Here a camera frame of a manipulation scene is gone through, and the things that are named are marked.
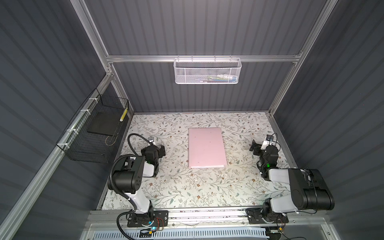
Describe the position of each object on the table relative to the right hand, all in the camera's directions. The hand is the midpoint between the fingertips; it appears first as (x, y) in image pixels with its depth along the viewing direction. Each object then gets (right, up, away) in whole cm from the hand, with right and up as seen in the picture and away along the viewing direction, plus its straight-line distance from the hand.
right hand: (263, 142), depth 90 cm
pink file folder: (-35, -5, +9) cm, 36 cm away
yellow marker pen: (-82, +17, -9) cm, 84 cm away
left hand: (-70, -3, +6) cm, 70 cm away
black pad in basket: (-89, +12, -13) cm, 91 cm away
